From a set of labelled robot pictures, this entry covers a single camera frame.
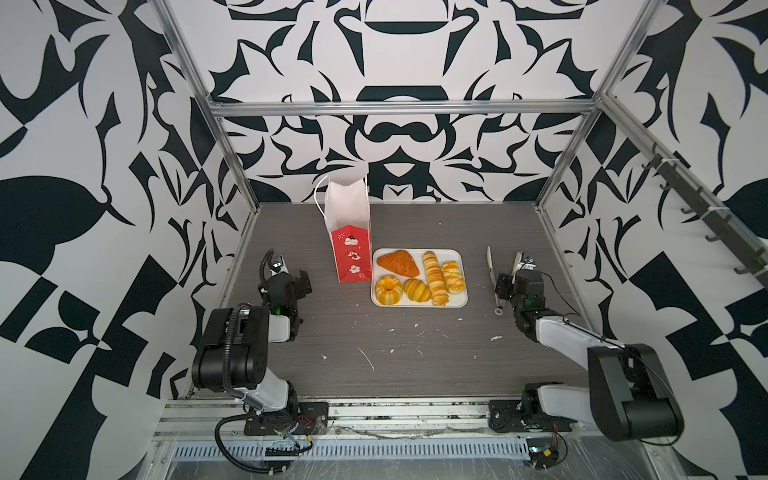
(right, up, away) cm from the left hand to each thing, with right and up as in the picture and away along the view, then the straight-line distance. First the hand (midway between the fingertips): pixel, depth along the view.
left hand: (284, 271), depth 93 cm
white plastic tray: (+42, -3, +6) cm, 42 cm away
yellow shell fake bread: (+41, -6, -1) cm, 41 cm away
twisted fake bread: (+53, -4, +1) cm, 53 cm away
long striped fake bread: (+47, -5, +3) cm, 48 cm away
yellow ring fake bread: (+32, -6, -1) cm, 32 cm away
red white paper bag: (+18, +16, +11) cm, 27 cm away
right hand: (+70, 0, -2) cm, 70 cm away
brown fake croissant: (+36, +2, +6) cm, 36 cm away
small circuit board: (+68, -40, -22) cm, 82 cm away
